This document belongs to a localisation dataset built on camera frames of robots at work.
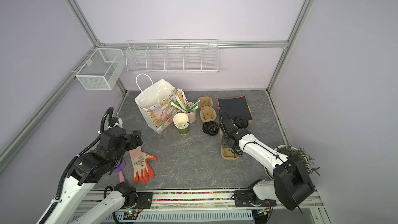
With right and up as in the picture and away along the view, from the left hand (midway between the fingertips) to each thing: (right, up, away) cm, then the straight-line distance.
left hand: (132, 135), depth 69 cm
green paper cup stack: (+18, +4, +24) cm, 30 cm away
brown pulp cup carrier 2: (+35, +8, +36) cm, 50 cm away
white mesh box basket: (-33, +36, +28) cm, 56 cm away
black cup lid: (+36, -1, +27) cm, 45 cm away
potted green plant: (+74, -8, +5) cm, 75 cm away
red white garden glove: (-1, -21, +12) cm, 24 cm away
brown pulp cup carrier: (+45, -13, +16) cm, 50 cm away
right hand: (+46, -6, +18) cm, 50 cm away
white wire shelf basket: (+12, +46, +30) cm, 56 cm away
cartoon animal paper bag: (+8, +16, +10) cm, 20 cm away
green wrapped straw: (+26, +12, +23) cm, 37 cm away
